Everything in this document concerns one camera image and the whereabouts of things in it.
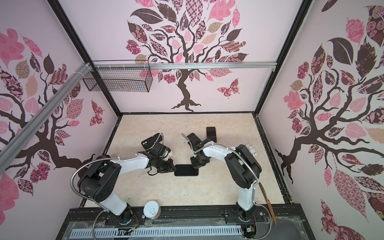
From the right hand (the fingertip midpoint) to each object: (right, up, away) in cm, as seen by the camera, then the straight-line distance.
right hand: (197, 166), depth 92 cm
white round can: (-22, -16, -21) cm, 35 cm away
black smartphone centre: (-2, +18, -12) cm, 22 cm away
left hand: (-13, -3, -4) cm, 14 cm away
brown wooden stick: (+38, -16, -15) cm, 44 cm away
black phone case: (-35, +13, +11) cm, 39 cm away
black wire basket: (-46, +58, +3) cm, 74 cm away
